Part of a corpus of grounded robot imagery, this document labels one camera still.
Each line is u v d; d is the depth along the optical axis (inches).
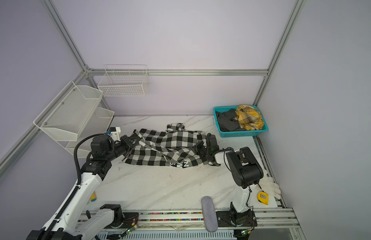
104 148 22.3
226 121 41.4
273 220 29.4
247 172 19.8
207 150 30.9
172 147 39.6
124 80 37.6
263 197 31.1
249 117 40.9
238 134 39.9
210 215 28.8
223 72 78.2
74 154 21.8
